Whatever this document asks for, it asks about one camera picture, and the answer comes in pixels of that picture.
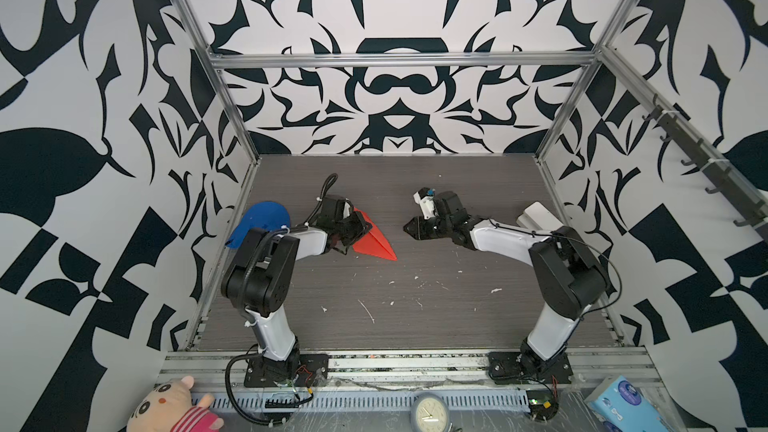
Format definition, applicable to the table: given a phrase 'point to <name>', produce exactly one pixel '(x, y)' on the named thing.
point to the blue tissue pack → (623, 407)
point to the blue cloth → (265, 215)
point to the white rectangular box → (538, 217)
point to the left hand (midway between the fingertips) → (375, 218)
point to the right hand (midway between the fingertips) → (408, 224)
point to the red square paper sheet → (373, 241)
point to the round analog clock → (429, 413)
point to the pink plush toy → (170, 406)
